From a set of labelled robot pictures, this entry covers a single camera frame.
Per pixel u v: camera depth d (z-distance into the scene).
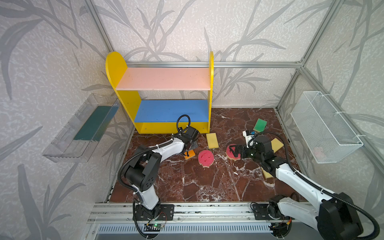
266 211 0.73
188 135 0.75
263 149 0.64
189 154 0.93
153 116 0.96
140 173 0.47
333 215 0.40
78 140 0.64
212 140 1.00
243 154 0.73
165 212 0.74
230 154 0.78
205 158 0.89
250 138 0.74
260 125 1.08
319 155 0.72
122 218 0.73
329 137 0.62
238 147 0.74
